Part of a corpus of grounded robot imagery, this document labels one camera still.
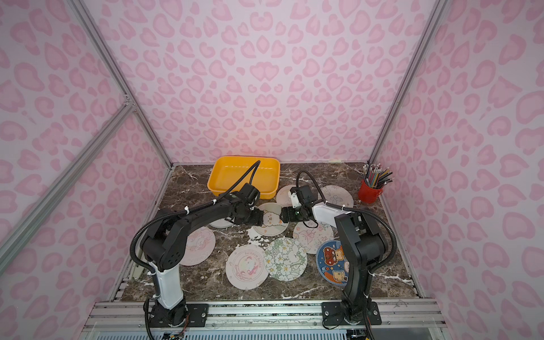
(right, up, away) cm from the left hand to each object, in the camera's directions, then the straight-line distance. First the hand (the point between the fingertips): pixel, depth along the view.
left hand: (258, 220), depth 94 cm
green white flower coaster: (+12, -15, -8) cm, 20 cm away
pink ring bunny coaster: (-4, -17, -10) cm, 20 cm away
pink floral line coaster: (+23, -8, -2) cm, 24 cm away
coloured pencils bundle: (+53, +19, +1) cm, 56 cm away
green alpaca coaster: (+6, -3, +2) cm, 7 cm away
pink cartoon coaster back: (+11, +9, +13) cm, 19 cm away
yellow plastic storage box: (-21, +22, +24) cm, 38 cm away
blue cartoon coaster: (+30, -16, -9) cm, 36 cm away
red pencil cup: (+49, +11, +2) cm, 51 cm away
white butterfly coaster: (+38, +10, +12) cm, 41 cm away
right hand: (+14, +2, +3) cm, 14 cm away
